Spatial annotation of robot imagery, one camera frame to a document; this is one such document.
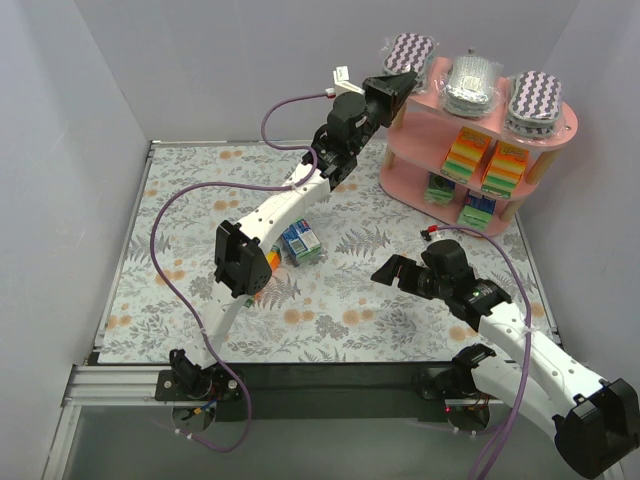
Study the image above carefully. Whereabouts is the purple wavy sponge pack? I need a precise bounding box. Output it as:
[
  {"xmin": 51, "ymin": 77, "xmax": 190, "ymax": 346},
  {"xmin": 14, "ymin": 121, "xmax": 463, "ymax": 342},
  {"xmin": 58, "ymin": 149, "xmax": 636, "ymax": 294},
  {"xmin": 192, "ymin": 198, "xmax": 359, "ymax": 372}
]
[
  {"xmin": 505, "ymin": 70, "xmax": 563, "ymax": 139},
  {"xmin": 382, "ymin": 33, "xmax": 438, "ymax": 94}
]

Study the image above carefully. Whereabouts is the silver scrubber sponge pack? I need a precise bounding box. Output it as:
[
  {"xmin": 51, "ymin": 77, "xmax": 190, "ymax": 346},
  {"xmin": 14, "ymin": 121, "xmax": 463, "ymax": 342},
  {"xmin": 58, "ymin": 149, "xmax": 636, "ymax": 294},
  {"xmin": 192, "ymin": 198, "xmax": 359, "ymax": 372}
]
[{"xmin": 436, "ymin": 50, "xmax": 503, "ymax": 119}]

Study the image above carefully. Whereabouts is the green blue sponge pack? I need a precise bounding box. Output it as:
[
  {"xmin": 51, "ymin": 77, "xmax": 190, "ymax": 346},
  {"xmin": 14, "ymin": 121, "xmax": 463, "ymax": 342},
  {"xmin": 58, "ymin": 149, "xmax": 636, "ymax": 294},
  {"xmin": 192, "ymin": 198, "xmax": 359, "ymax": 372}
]
[
  {"xmin": 424, "ymin": 172, "xmax": 456, "ymax": 206},
  {"xmin": 281, "ymin": 218, "xmax": 322, "ymax": 266},
  {"xmin": 457, "ymin": 190, "xmax": 496, "ymax": 231}
]

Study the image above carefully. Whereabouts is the orange boxed sponge pack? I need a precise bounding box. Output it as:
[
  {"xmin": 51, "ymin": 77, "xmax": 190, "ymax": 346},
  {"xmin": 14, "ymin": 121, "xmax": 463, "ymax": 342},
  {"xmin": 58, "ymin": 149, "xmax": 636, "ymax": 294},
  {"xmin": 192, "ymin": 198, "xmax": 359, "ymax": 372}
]
[
  {"xmin": 244, "ymin": 244, "xmax": 282, "ymax": 308},
  {"xmin": 481, "ymin": 140, "xmax": 529, "ymax": 199},
  {"xmin": 440, "ymin": 127, "xmax": 492, "ymax": 183}
]

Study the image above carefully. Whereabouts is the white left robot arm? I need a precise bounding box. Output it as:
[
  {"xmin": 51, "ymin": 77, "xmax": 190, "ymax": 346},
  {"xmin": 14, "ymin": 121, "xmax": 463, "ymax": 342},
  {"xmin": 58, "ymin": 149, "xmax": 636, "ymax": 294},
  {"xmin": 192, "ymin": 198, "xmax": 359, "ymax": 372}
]
[{"xmin": 170, "ymin": 71, "xmax": 417, "ymax": 399}]

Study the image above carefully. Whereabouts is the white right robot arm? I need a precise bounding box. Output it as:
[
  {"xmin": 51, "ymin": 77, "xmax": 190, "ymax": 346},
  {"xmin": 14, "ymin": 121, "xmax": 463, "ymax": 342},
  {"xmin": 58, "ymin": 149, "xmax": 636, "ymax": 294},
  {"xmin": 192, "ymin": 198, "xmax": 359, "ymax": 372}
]
[{"xmin": 371, "ymin": 239, "xmax": 639, "ymax": 479}]

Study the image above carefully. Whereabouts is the pink three-tier shelf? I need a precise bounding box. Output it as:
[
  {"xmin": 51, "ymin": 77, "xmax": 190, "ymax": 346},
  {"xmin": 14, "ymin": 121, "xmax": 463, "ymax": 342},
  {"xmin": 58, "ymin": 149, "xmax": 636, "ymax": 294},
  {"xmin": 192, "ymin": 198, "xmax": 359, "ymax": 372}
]
[{"xmin": 379, "ymin": 54, "xmax": 578, "ymax": 236}]

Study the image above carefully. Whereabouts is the floral table mat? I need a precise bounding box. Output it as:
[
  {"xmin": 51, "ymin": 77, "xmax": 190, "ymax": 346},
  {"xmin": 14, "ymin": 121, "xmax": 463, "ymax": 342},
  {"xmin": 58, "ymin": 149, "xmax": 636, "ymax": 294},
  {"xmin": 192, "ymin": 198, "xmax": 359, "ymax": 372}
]
[{"xmin": 94, "ymin": 142, "xmax": 561, "ymax": 364}]

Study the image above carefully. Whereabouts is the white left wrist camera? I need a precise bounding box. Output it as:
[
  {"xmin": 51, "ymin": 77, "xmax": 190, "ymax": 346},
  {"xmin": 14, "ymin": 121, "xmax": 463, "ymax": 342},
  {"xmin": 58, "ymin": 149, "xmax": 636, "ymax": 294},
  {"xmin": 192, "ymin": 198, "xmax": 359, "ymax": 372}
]
[{"xmin": 325, "ymin": 66, "xmax": 364, "ymax": 98}]

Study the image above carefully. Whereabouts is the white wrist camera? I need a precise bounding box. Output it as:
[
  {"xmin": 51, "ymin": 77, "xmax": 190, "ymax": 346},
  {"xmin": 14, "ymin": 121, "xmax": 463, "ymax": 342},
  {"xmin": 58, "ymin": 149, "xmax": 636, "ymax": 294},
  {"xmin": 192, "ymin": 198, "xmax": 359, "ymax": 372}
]
[
  {"xmin": 420, "ymin": 225, "xmax": 439, "ymax": 242},
  {"xmin": 325, "ymin": 66, "xmax": 364, "ymax": 98}
]

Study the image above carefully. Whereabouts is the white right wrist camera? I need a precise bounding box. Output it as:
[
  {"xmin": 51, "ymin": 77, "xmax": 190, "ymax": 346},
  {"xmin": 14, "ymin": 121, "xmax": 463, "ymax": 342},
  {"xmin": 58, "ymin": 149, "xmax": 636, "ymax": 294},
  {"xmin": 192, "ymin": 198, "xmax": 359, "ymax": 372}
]
[{"xmin": 420, "ymin": 225, "xmax": 439, "ymax": 242}]

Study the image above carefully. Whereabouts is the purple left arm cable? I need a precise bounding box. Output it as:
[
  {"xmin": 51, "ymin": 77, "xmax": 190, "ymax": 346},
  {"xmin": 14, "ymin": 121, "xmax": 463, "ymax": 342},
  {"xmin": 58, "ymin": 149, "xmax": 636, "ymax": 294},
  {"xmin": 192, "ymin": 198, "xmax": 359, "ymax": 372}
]
[{"xmin": 149, "ymin": 92, "xmax": 337, "ymax": 454}]

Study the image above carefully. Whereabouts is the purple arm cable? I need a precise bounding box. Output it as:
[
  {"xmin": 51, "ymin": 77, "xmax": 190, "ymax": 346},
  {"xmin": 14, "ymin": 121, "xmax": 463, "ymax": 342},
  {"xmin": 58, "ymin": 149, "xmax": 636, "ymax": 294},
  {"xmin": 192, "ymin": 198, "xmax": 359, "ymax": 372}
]
[
  {"xmin": 149, "ymin": 92, "xmax": 337, "ymax": 454},
  {"xmin": 432, "ymin": 224, "xmax": 536, "ymax": 480}
]

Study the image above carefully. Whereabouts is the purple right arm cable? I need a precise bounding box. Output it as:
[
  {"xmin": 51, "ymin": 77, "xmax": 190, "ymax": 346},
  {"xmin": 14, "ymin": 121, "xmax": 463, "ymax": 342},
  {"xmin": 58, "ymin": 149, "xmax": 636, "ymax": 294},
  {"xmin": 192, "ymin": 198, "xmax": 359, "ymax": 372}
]
[{"xmin": 432, "ymin": 224, "xmax": 536, "ymax": 480}]

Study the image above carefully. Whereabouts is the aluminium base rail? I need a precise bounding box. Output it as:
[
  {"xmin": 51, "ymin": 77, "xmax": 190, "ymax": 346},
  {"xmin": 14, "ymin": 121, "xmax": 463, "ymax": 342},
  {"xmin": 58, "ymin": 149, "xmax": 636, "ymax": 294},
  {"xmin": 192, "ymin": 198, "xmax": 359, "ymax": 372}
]
[{"xmin": 39, "ymin": 359, "xmax": 626, "ymax": 480}]

